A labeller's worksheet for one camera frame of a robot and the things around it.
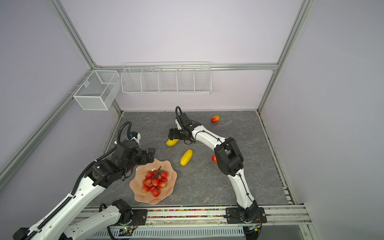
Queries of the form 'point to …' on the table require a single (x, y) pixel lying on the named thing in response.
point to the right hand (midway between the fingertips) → (174, 136)
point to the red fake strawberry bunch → (155, 181)
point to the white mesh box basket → (99, 91)
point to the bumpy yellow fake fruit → (186, 157)
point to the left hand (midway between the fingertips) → (146, 152)
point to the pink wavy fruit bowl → (135, 183)
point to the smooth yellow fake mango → (171, 143)
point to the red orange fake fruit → (214, 158)
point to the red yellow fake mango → (215, 119)
